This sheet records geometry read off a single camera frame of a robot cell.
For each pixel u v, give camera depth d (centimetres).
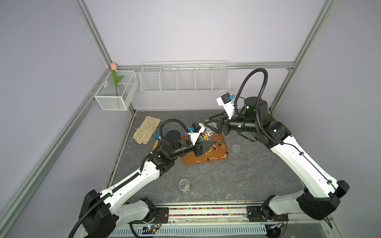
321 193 39
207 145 64
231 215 75
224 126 52
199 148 59
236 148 99
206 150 62
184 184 79
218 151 97
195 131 57
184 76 105
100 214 38
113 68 89
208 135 63
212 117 61
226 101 52
